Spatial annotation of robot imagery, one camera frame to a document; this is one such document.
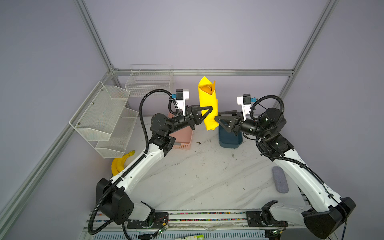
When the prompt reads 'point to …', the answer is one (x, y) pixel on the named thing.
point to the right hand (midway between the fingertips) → (216, 117)
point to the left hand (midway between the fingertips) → (212, 108)
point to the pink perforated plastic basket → (184, 136)
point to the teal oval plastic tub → (229, 140)
